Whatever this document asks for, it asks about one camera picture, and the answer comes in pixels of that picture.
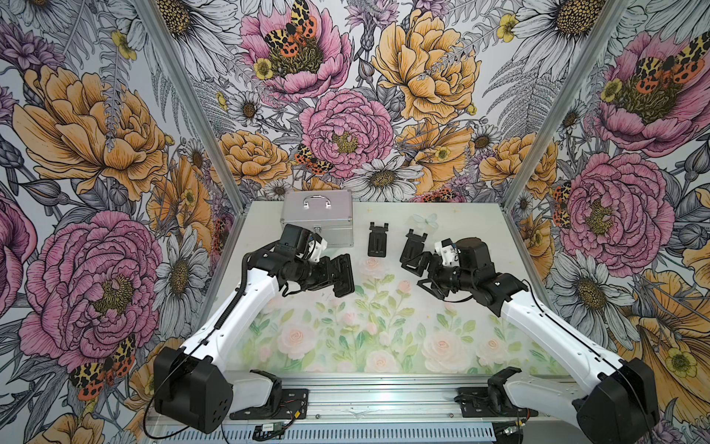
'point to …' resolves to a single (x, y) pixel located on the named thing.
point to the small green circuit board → (268, 431)
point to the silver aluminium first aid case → (326, 212)
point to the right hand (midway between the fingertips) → (409, 279)
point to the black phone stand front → (377, 240)
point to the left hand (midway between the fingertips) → (338, 286)
